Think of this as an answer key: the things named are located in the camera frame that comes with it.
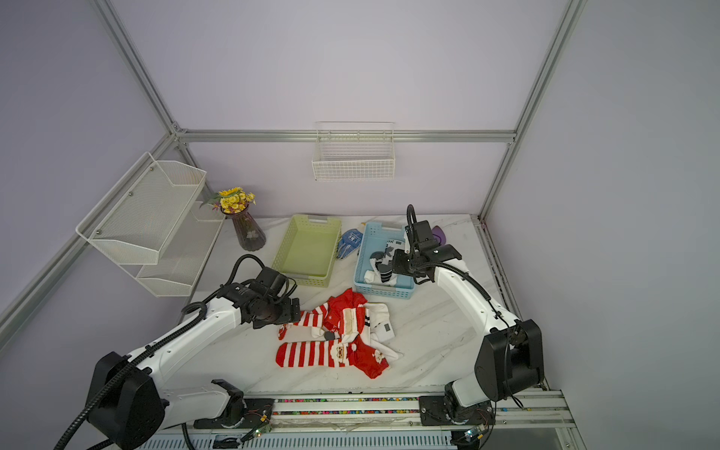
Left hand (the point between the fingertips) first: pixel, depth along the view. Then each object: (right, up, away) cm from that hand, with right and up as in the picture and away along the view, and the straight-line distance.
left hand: (286, 319), depth 83 cm
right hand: (+34, +15, +2) cm, 38 cm away
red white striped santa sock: (+14, -10, -1) cm, 18 cm away
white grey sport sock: (+30, +16, +17) cm, 38 cm away
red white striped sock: (+8, 0, +2) cm, 8 cm away
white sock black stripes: (+28, -1, +4) cm, 28 cm away
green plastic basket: (+1, +20, +28) cm, 35 cm away
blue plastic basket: (+28, +26, +29) cm, 47 cm away
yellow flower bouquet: (-20, +37, +8) cm, 43 cm away
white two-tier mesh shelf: (-37, +28, -5) cm, 47 cm away
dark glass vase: (-20, +27, +21) cm, 39 cm away
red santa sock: (+25, -12, -2) cm, 28 cm away
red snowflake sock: (+17, +1, +1) cm, 17 cm away
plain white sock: (+26, +11, +16) cm, 33 cm away
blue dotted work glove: (+17, +23, +28) cm, 40 cm away
